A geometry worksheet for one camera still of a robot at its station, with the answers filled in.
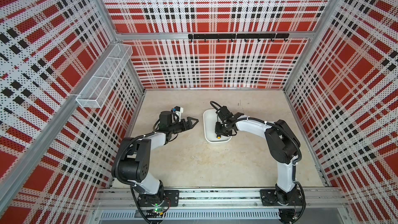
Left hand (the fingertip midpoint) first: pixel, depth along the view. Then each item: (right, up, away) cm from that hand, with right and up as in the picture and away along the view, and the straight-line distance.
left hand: (194, 124), depth 90 cm
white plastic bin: (+10, +2, +11) cm, 15 cm away
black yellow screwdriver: (+15, -7, +1) cm, 17 cm away
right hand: (+14, -6, +3) cm, 16 cm away
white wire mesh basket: (-60, +19, +1) cm, 63 cm away
